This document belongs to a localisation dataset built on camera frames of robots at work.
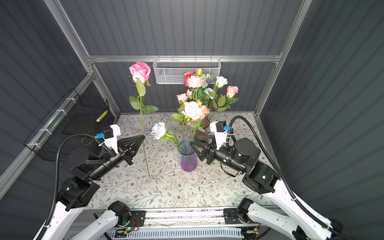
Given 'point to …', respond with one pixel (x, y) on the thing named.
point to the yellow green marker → (102, 116)
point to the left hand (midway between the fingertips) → (145, 136)
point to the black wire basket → (70, 117)
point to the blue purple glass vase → (188, 159)
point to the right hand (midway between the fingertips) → (195, 142)
